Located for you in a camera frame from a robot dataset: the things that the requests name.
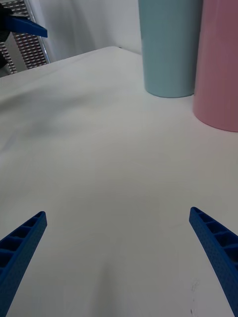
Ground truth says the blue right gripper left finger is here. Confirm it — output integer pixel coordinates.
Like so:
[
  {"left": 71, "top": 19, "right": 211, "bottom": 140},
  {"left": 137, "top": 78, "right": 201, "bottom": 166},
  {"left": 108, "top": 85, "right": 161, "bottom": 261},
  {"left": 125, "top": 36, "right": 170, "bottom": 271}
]
[{"left": 0, "top": 211, "right": 48, "bottom": 317}]

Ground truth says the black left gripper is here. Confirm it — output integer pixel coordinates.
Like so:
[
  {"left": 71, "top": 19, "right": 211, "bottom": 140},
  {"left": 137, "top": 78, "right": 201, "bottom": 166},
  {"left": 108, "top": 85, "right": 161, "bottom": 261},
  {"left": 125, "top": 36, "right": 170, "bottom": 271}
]
[{"left": 0, "top": 4, "right": 48, "bottom": 71}]

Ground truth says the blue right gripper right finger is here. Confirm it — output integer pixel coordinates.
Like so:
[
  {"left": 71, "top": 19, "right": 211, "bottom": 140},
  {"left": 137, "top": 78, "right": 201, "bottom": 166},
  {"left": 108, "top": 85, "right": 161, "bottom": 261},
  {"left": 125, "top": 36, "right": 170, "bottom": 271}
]
[{"left": 189, "top": 207, "right": 238, "bottom": 317}]

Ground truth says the perforated metal panel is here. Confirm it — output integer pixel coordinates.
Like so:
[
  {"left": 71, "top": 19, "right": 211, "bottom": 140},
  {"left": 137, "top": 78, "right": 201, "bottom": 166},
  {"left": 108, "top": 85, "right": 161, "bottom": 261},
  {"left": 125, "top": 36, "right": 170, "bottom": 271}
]
[{"left": 0, "top": 0, "right": 52, "bottom": 75}]

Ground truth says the pale blue plastic bin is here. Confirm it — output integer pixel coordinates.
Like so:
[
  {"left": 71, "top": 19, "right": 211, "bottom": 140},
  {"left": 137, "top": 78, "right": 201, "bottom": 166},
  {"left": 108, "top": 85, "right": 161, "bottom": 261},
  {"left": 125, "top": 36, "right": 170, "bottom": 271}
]
[{"left": 138, "top": 0, "right": 204, "bottom": 99}]

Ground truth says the pink plastic bin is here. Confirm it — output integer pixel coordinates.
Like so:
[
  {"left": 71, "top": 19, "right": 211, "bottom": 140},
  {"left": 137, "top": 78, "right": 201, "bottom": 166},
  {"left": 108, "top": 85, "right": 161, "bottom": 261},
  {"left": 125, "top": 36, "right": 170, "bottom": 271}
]
[{"left": 192, "top": 0, "right": 238, "bottom": 133}]

